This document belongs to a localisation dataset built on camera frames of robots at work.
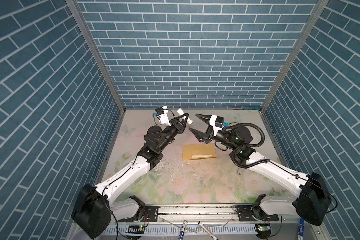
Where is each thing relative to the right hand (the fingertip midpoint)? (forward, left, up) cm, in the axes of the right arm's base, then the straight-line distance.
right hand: (193, 119), depth 62 cm
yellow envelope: (+7, -1, -40) cm, 40 cm away
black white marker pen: (-34, -9, -40) cm, 53 cm away
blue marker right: (-30, -53, -40) cm, 73 cm away
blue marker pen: (-35, +2, -38) cm, 52 cm away
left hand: (+5, +2, -3) cm, 6 cm away
